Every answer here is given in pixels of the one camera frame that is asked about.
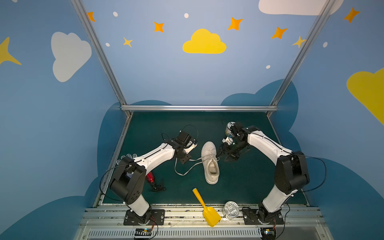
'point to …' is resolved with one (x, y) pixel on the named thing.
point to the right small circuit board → (268, 233)
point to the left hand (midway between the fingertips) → (184, 154)
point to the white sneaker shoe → (209, 158)
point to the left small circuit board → (143, 232)
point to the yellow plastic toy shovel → (211, 215)
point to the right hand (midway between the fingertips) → (221, 156)
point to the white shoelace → (195, 165)
